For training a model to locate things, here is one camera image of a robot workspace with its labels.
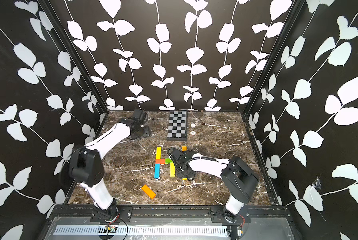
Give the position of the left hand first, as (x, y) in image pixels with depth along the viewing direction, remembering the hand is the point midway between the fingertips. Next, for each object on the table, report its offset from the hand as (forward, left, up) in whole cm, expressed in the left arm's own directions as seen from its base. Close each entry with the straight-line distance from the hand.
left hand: (146, 131), depth 92 cm
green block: (-14, -13, -13) cm, 23 cm away
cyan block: (-21, -6, -12) cm, 25 cm away
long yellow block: (-6, -24, -12) cm, 27 cm away
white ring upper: (+14, -31, -13) cm, 37 cm away
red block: (-14, -8, -13) cm, 21 cm away
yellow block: (-26, -23, -13) cm, 37 cm away
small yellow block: (-21, -16, -12) cm, 29 cm away
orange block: (-34, -4, -13) cm, 36 cm away
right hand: (-23, -21, -11) cm, 33 cm away
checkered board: (+12, -19, -10) cm, 25 cm away
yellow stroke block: (-9, -6, -12) cm, 16 cm away
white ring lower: (+8, -30, -13) cm, 34 cm away
